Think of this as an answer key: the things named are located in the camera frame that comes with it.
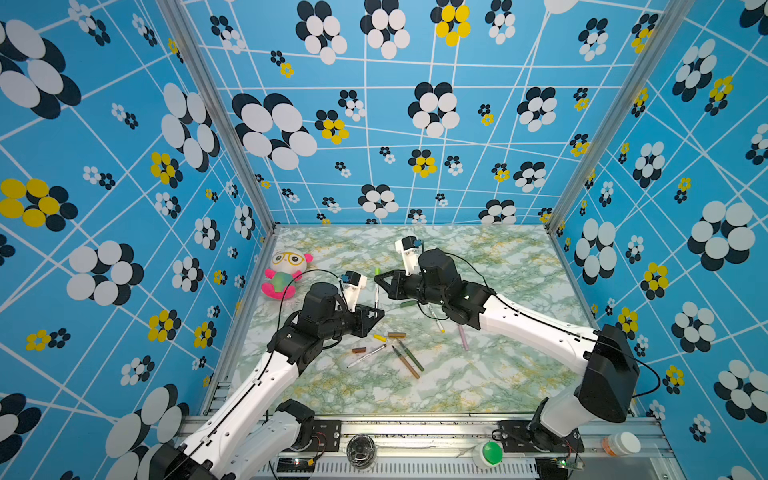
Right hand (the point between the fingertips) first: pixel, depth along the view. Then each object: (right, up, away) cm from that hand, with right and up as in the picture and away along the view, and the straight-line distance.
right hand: (376, 281), depth 73 cm
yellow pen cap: (0, -19, +17) cm, 26 cm away
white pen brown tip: (-3, -23, +13) cm, 27 cm away
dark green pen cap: (+9, -10, +26) cm, 29 cm away
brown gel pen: (+8, -25, +12) cm, 29 cm away
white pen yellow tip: (+19, -16, +19) cm, 31 cm away
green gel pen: (+10, -24, +13) cm, 29 cm away
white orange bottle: (+56, -36, -7) cm, 67 cm away
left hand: (+2, -7, 0) cm, 8 cm away
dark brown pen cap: (-6, -22, +16) cm, 28 cm away
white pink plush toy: (-30, +1, +22) cm, 38 cm away
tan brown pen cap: (+6, -18, +18) cm, 26 cm away
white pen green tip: (0, +2, 0) cm, 2 cm away
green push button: (+25, -36, -10) cm, 45 cm away
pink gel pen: (+26, -19, +18) cm, 37 cm away
